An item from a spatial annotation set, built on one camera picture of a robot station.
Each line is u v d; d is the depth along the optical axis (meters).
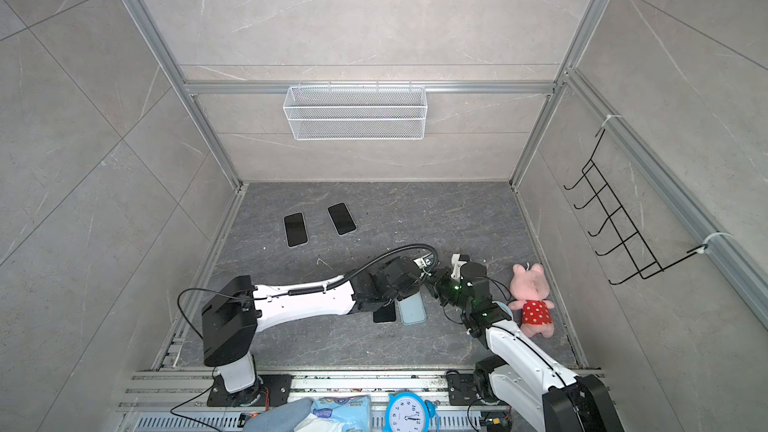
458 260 0.80
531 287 0.84
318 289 0.52
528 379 0.48
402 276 0.59
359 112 1.01
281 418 0.67
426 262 0.69
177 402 0.74
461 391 0.73
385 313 0.86
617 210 0.67
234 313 0.50
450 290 0.72
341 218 1.09
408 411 0.69
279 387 0.73
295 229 1.05
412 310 0.85
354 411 0.66
